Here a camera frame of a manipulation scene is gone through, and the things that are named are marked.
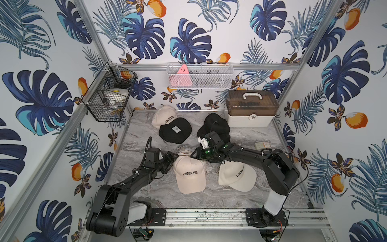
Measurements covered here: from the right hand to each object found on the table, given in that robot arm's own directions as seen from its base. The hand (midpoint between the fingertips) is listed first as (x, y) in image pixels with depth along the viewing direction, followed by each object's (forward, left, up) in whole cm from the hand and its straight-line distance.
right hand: (192, 156), depth 87 cm
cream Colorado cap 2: (-9, -26, -5) cm, 28 cm away
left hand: (0, +10, 0) cm, 10 cm away
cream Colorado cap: (-9, +1, -3) cm, 9 cm away
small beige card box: (+13, -46, -8) cm, 49 cm away
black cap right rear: (+30, -14, -4) cm, 34 cm away
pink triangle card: (+37, +7, +27) cm, 46 cm away
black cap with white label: (+21, +10, -2) cm, 23 cm away
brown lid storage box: (+33, -39, +8) cm, 51 cm away
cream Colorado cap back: (+33, +22, 0) cm, 40 cm away
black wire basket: (+20, +45, +27) cm, 57 cm away
